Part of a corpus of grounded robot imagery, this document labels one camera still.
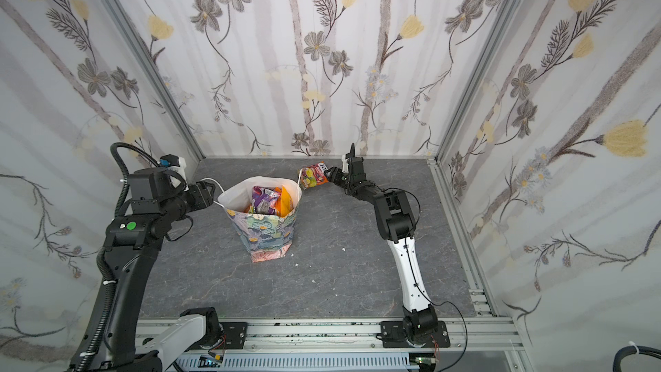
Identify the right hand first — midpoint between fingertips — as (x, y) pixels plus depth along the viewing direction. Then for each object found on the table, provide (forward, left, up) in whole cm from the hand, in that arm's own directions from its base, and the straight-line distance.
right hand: (329, 166), depth 108 cm
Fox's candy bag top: (-2, +7, -4) cm, 9 cm away
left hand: (-29, +33, +26) cm, 51 cm away
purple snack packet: (-27, +20, +15) cm, 37 cm away
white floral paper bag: (-37, +18, +10) cm, 43 cm away
